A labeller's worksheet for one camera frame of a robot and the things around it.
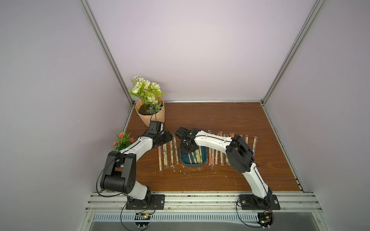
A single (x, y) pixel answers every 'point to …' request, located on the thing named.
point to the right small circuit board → (266, 218)
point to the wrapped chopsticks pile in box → (195, 157)
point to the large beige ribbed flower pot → (144, 116)
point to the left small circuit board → (142, 216)
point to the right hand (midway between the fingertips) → (185, 147)
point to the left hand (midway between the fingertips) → (172, 136)
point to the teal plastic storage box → (185, 159)
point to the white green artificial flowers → (149, 92)
